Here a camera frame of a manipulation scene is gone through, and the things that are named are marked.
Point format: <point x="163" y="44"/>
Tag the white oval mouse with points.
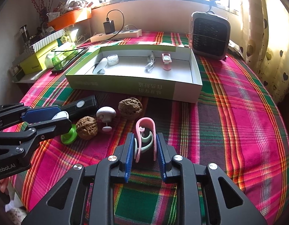
<point x="99" y="68"/>

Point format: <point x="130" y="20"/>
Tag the white power strip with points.
<point x="134" y="33"/>

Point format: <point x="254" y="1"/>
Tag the striped white box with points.
<point x="38" y="46"/>

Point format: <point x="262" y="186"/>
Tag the clear round jar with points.
<point x="112" y="59"/>

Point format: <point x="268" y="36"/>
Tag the pink small case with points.
<point x="167" y="60"/>

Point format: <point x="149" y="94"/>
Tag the brown walnut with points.
<point x="130" y="108"/>
<point x="87" y="128"/>

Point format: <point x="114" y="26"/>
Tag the green white cardboard box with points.
<point x="140" y="72"/>

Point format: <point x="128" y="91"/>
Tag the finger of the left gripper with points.
<point x="14" y="114"/>
<point x="48" y="129"/>

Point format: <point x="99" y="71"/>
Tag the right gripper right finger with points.
<point x="205" y="194"/>

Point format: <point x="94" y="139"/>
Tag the black charger adapter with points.
<point x="109" y="26"/>

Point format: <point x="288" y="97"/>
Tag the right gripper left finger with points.
<point x="85" y="189"/>

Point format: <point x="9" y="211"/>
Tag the heart pattern curtain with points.
<point x="266" y="36"/>

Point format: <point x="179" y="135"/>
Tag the black window hook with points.
<point x="212" y="3"/>

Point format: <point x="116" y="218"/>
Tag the red branch decoration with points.
<point x="42" y="0"/>

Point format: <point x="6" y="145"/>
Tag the pink green clip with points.
<point x="145" y="138"/>

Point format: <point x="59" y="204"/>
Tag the yellow green box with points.
<point x="36" y="61"/>

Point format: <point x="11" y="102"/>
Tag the person left hand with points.
<point x="4" y="185"/>

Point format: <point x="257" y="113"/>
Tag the white plug in strip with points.
<point x="130" y="29"/>

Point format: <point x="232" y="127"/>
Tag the plaid bed cloth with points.
<point x="235" y="124"/>

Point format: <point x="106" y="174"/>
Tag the orange tray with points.
<point x="70" y="18"/>

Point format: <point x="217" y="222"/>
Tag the black rectangular device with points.
<point x="81" y="108"/>

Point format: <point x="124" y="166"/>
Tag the white mushroom hook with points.
<point x="106" y="114"/>

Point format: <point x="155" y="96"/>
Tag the small dark space heater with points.
<point x="209" y="35"/>

